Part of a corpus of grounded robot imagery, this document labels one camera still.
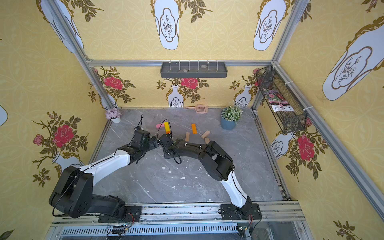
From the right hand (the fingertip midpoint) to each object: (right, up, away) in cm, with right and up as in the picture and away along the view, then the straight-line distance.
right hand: (169, 156), depth 95 cm
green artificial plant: (+41, +27, +2) cm, 49 cm away
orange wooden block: (+16, +16, +11) cm, 26 cm away
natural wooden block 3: (+25, +9, +7) cm, 28 cm away
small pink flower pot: (-40, +27, +9) cm, 49 cm away
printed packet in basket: (+59, +32, -18) cm, 70 cm away
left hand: (-9, +10, -4) cm, 14 cm away
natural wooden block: (+11, +11, +8) cm, 18 cm away
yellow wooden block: (-4, +17, +14) cm, 23 cm away
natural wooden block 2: (+24, +13, +11) cm, 30 cm away
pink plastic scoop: (+22, +32, +26) cm, 47 cm away
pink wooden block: (-9, +19, +15) cm, 26 cm away
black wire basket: (+68, +51, +6) cm, 85 cm away
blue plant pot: (+39, +20, +8) cm, 45 cm away
